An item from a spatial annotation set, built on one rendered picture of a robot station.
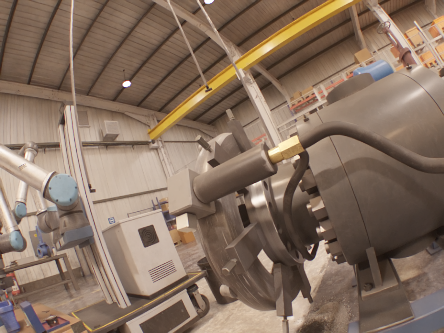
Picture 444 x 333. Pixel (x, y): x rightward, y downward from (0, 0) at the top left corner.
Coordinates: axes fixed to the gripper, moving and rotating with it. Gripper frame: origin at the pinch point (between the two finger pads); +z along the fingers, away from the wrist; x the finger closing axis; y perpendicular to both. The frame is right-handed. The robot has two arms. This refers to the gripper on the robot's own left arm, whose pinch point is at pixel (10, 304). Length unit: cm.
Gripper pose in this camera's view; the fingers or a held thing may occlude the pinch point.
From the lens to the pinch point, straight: 130.7
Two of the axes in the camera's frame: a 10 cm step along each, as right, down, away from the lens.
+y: 8.0, -4.0, -4.4
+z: 3.7, 9.1, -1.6
